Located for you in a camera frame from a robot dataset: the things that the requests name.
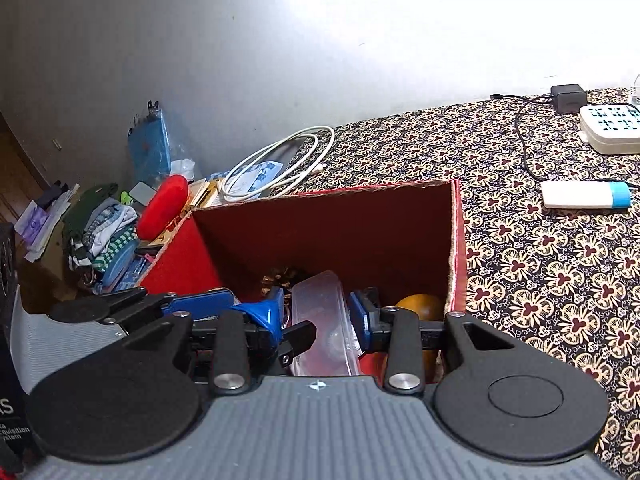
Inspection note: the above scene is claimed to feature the red glasses case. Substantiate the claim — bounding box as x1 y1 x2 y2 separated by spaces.
135 173 190 241

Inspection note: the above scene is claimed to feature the red cardboard box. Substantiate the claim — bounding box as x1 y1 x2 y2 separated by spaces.
137 178 469 393

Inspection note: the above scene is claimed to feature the blue oval case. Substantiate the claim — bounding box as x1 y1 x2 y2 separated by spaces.
101 240 142 288

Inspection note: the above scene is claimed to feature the small grey box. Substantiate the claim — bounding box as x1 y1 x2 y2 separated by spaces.
128 181 157 207

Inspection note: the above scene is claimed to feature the blue packet in clear bag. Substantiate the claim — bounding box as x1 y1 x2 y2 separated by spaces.
126 101 174 182

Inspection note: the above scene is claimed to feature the clear plastic case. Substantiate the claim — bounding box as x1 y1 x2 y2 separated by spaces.
289 269 365 378

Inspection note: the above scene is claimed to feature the floral patterned cloth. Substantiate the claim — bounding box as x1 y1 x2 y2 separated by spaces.
285 87 640 478

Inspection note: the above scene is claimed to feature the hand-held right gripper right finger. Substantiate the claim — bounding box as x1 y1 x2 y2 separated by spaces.
349 287 528 393

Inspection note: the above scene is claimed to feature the coiled white cable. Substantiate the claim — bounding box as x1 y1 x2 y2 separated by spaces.
219 125 335 202

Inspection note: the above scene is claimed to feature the thin black cable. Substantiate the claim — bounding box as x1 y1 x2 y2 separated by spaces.
490 92 632 184

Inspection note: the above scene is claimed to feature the pile of clothes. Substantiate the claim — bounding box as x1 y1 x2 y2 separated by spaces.
61 184 139 283

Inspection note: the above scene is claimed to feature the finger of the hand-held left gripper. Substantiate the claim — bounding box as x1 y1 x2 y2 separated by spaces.
277 322 318 367
97 287 238 333

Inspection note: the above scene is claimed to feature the brown pine cone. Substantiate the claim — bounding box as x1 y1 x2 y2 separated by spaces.
259 266 302 297

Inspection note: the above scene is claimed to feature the blue printed leaflet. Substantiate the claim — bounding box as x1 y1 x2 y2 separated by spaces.
232 160 282 197

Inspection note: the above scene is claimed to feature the black power adapter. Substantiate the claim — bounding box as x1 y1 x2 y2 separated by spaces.
550 83 585 114

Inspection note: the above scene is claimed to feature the white tube blue cap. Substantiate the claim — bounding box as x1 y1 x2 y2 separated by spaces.
540 180 632 210

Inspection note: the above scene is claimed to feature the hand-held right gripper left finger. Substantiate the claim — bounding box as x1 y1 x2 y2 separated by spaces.
120 290 282 395

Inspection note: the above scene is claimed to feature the white power strip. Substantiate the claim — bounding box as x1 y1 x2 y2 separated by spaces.
578 102 640 156

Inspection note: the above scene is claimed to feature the stack of white papers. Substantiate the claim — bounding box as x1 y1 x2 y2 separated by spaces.
14 181 81 262

